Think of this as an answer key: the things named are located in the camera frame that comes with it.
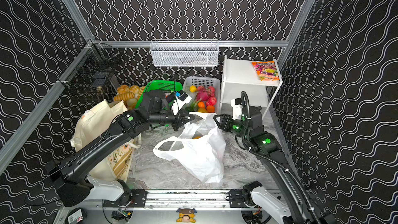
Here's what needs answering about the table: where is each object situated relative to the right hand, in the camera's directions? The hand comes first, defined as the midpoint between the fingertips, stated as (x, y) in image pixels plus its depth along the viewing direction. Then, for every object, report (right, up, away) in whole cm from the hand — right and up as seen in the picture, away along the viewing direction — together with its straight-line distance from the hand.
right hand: (217, 117), depth 70 cm
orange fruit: (-7, +7, +35) cm, 36 cm away
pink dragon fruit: (-5, +14, +33) cm, 37 cm away
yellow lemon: (-13, +19, +51) cm, 56 cm away
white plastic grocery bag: (-6, -13, +1) cm, 14 cm away
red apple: (0, +9, +33) cm, 34 cm away
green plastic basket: (-38, +21, +48) cm, 65 cm away
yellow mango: (-6, +2, +33) cm, 33 cm away
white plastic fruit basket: (-8, +24, +47) cm, 54 cm away
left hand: (-9, +1, -7) cm, 12 cm away
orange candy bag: (+27, +24, +10) cm, 37 cm away
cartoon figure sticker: (-14, -43, -2) cm, 45 cm away
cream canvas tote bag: (-61, -3, +5) cm, 61 cm away
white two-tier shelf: (+13, +21, +11) cm, 27 cm away
